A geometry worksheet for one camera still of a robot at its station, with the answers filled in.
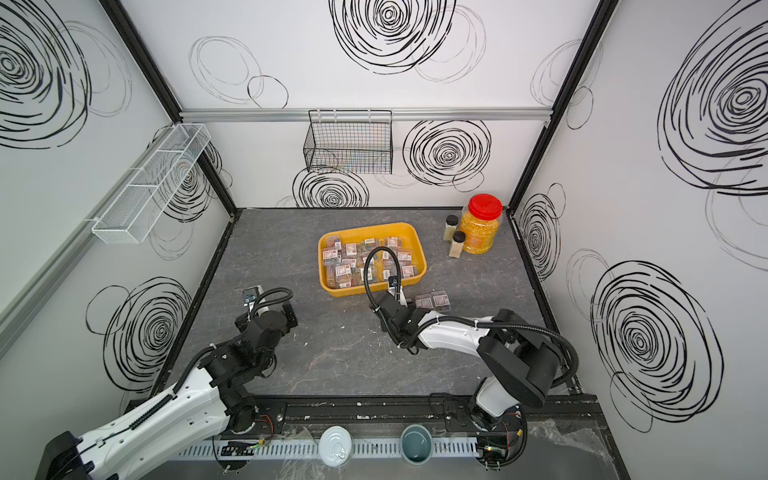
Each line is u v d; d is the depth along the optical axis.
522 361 0.44
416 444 0.69
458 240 1.00
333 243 1.04
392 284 0.78
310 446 0.71
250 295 0.67
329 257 0.99
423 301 0.92
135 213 0.73
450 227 1.05
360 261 1.02
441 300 0.93
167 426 0.49
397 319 0.67
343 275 0.96
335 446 0.65
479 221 0.99
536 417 0.75
